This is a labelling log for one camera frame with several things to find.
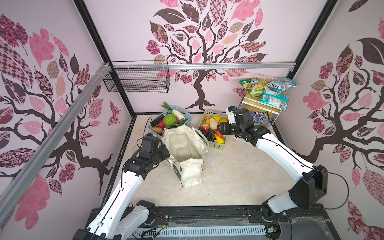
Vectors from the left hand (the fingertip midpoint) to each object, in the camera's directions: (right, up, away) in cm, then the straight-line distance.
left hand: (168, 152), depth 77 cm
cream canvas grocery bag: (+10, 0, +21) cm, 23 cm away
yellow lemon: (+31, +20, +32) cm, 49 cm away
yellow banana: (+30, +5, +18) cm, 36 cm away
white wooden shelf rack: (+47, +26, +3) cm, 54 cm away
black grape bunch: (+24, +9, +16) cm, 30 cm away
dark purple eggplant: (-13, +18, +30) cm, 37 cm away
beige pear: (+27, +15, +26) cm, 40 cm away
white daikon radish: (+2, +23, +37) cm, 43 cm away
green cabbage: (-4, +18, +25) cm, 31 cm away
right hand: (+29, +15, +4) cm, 32 cm away
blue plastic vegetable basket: (+8, +22, +34) cm, 41 cm away
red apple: (+21, +13, +24) cm, 35 cm away
